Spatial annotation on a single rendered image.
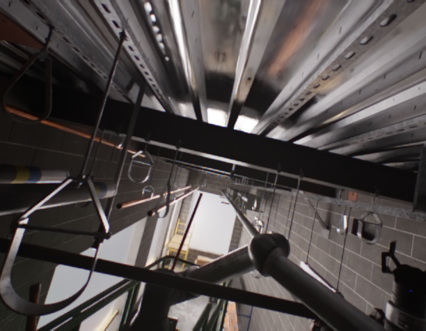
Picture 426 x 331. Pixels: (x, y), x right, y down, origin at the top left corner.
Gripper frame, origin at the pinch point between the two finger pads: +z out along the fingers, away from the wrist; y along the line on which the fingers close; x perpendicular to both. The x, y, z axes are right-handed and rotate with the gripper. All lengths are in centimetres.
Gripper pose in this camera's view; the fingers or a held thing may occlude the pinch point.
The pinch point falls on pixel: (414, 247)
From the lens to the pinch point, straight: 89.0
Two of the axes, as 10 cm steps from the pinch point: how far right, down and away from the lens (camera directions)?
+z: 2.3, -9.7, 1.0
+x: 5.9, 2.2, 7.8
